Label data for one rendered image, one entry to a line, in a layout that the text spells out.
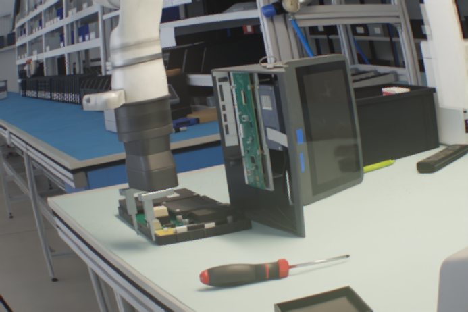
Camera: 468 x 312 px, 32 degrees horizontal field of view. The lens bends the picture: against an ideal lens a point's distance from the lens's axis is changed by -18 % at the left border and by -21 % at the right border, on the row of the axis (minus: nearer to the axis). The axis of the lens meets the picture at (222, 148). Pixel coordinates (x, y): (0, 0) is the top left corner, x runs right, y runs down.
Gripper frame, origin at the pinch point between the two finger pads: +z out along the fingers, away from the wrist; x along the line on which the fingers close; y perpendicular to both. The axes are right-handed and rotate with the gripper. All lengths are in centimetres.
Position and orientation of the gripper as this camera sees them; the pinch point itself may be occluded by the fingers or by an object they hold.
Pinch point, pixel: (145, 237)
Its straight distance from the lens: 128.4
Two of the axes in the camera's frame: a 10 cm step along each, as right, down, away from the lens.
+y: 8.6, -1.9, 4.8
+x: -5.0, -0.5, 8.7
